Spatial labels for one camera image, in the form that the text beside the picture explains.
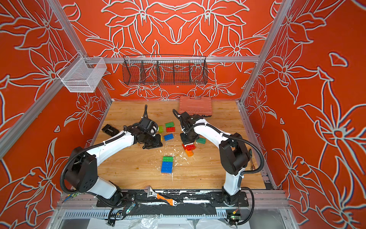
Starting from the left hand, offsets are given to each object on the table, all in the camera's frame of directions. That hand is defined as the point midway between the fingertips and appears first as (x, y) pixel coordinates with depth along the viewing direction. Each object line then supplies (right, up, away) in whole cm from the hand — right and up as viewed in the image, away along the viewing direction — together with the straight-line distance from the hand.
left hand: (163, 143), depth 84 cm
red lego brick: (+3, +7, +16) cm, 18 cm away
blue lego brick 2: (+2, -14, -5) cm, 15 cm away
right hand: (+14, +2, +3) cm, 14 cm away
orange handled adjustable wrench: (-5, -25, -10) cm, 27 cm away
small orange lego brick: (+16, -7, +3) cm, 18 cm away
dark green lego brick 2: (+24, 0, +10) cm, 26 cm away
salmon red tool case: (+20, +25, +27) cm, 42 cm away
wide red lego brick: (+16, -3, +3) cm, 16 cm away
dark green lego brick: (+2, +10, +19) cm, 21 cm away
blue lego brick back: (+2, +2, +12) cm, 12 cm away
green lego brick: (+3, -9, -1) cm, 9 cm away
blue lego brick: (+2, -11, -3) cm, 12 cm away
